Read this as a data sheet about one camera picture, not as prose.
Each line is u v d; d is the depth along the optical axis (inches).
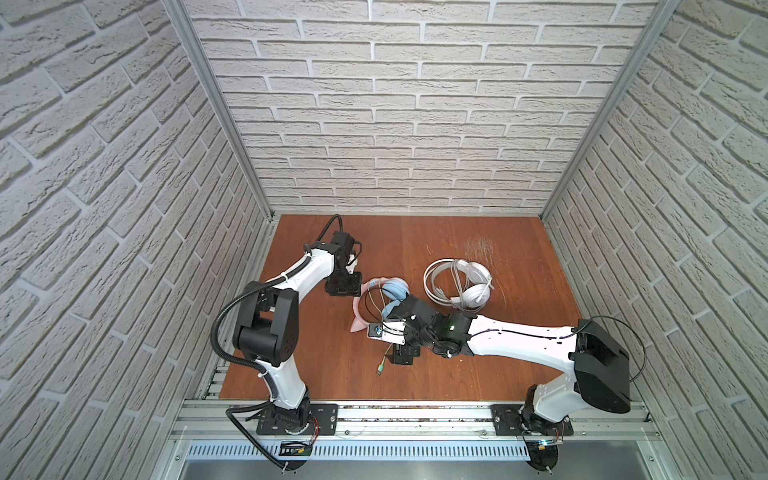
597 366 16.6
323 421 28.7
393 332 25.7
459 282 36.4
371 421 29.8
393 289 35.9
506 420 29.2
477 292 34.5
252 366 19.7
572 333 17.9
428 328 23.1
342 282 30.8
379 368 32.0
